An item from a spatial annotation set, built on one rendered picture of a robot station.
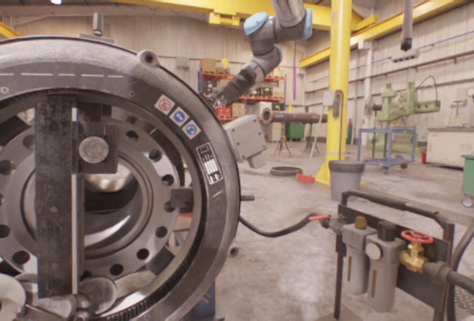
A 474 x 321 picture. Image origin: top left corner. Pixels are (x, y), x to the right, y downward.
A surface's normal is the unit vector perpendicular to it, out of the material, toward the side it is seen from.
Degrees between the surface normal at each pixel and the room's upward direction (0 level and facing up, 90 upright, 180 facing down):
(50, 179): 90
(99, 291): 90
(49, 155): 90
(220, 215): 90
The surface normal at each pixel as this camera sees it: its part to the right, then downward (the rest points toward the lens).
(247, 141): 0.40, 0.11
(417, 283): -0.92, 0.04
